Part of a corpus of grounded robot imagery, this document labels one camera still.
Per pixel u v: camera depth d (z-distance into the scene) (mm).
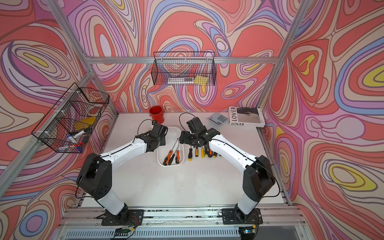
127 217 720
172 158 922
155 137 695
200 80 907
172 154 930
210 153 944
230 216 736
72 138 724
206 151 959
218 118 1139
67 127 735
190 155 939
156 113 1072
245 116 1125
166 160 886
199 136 616
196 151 962
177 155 933
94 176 454
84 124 702
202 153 959
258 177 436
